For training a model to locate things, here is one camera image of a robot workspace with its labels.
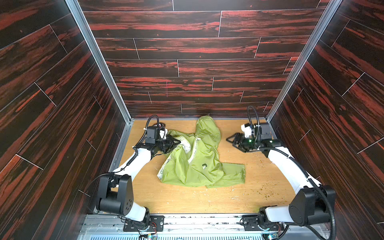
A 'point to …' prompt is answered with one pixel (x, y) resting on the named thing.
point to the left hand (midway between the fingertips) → (181, 141)
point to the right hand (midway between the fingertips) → (231, 140)
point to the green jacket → (196, 160)
